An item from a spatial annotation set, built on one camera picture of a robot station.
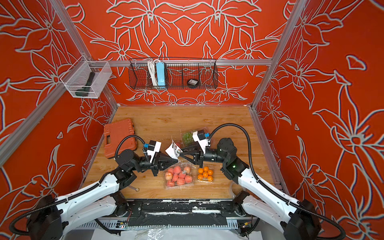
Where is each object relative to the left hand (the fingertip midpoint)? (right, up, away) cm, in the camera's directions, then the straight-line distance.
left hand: (176, 161), depth 61 cm
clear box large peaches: (0, -13, +19) cm, 23 cm away
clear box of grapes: (+5, +2, +27) cm, 28 cm away
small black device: (+7, +42, +35) cm, 55 cm away
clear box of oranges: (+14, -13, +21) cm, 29 cm away
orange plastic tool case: (-47, +8, +39) cm, 61 cm away
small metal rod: (-24, -20, +18) cm, 36 cm away
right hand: (+2, +4, +1) cm, 4 cm away
